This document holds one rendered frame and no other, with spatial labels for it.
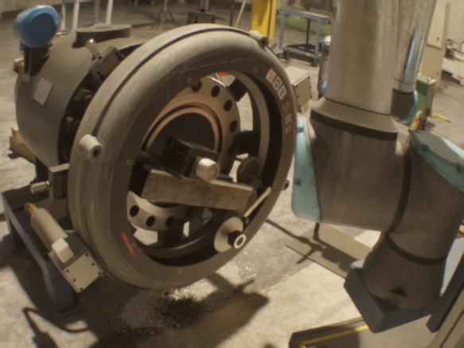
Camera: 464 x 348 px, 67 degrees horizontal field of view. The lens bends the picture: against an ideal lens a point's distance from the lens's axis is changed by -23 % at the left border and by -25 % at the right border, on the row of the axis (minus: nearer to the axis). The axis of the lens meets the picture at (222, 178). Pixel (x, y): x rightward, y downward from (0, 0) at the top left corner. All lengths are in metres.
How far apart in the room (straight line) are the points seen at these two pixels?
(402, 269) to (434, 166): 0.19
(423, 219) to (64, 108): 0.98
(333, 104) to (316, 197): 0.13
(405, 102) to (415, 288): 0.42
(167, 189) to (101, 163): 0.19
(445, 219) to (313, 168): 0.25
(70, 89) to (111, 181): 0.42
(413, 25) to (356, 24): 0.25
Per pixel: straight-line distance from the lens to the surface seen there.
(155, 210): 1.22
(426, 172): 0.64
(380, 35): 0.61
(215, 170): 0.95
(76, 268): 1.02
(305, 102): 1.41
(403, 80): 0.89
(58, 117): 1.24
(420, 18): 0.83
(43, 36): 1.51
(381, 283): 0.72
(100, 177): 0.90
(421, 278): 0.72
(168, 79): 0.92
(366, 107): 0.60
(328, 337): 1.10
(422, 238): 0.68
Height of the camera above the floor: 1.10
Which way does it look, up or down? 27 degrees down
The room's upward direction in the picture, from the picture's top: 6 degrees clockwise
